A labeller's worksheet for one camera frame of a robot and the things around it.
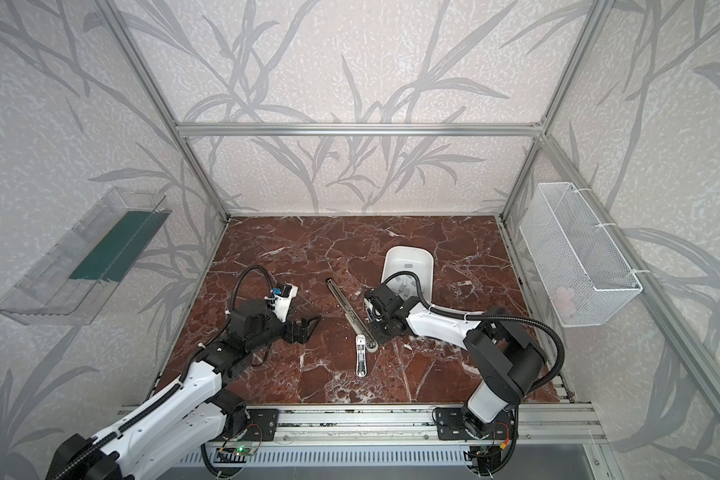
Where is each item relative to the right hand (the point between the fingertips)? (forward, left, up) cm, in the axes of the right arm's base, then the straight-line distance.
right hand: (379, 320), depth 90 cm
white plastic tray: (+23, -13, 0) cm, 26 cm away
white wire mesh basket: (-5, -43, +34) cm, 55 cm away
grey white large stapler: (+1, +8, 0) cm, 8 cm away
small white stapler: (-10, +5, -1) cm, 11 cm away
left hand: (0, +18, +11) cm, 22 cm away
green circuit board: (-32, +32, -1) cm, 46 cm away
